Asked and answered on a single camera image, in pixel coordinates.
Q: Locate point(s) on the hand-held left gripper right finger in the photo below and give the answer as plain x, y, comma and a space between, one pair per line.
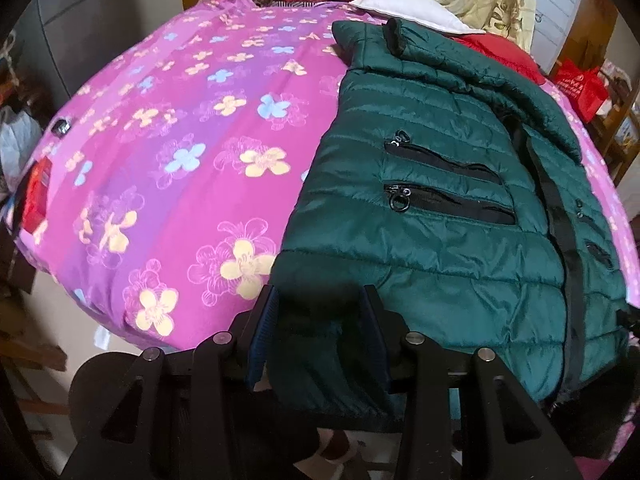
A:
377, 335

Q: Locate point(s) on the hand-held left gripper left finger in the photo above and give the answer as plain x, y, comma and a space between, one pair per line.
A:
262, 332

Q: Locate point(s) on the green puffer jacket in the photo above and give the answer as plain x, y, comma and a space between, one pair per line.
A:
440, 240

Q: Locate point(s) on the pink floral bedsheet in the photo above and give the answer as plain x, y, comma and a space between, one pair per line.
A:
190, 160

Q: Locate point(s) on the red packet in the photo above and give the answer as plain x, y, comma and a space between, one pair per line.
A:
37, 195

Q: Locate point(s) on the small black object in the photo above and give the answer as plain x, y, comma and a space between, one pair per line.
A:
62, 126

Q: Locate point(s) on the red cloth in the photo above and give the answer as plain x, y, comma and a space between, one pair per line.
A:
505, 57

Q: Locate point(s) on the white plastic bag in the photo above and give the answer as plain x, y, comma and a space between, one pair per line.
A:
15, 145

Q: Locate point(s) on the wooden shelf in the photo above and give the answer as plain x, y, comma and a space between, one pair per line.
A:
622, 130

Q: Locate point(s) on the red shopping bag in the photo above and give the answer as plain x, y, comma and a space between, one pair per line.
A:
580, 87

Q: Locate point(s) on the white pillow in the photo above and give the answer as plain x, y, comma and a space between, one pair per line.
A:
410, 5

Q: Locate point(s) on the grey refrigerator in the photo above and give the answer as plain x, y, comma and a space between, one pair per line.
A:
100, 35

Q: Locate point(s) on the wooden wardrobe panel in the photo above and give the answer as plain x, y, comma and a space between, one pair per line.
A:
595, 30

